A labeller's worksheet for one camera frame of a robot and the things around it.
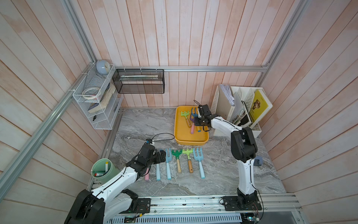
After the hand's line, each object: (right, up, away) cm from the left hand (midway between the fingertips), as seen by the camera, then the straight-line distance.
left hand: (159, 155), depth 87 cm
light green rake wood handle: (+19, +1, +7) cm, 20 cm away
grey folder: (+53, +31, +4) cm, 62 cm away
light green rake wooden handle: (+19, +27, +28) cm, 44 cm away
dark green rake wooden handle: (+12, 0, +6) cm, 13 cm away
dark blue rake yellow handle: (+25, +26, +23) cm, 42 cm away
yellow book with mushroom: (+67, +33, +6) cm, 75 cm away
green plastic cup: (-31, -6, -9) cm, 33 cm away
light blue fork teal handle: (0, -10, -3) cm, 10 cm away
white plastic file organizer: (+43, +32, +9) cm, 54 cm away
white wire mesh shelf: (-31, +28, -9) cm, 42 cm away
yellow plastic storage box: (+15, +14, +18) cm, 28 cm away
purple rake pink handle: (+23, +17, +17) cm, 34 cm away
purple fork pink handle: (-7, -11, -5) cm, 14 cm away
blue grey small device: (+64, -4, +1) cm, 64 cm away
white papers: (+45, +43, +4) cm, 62 cm away
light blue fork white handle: (+6, -4, +3) cm, 8 cm away
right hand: (+26, +23, +17) cm, 38 cm away
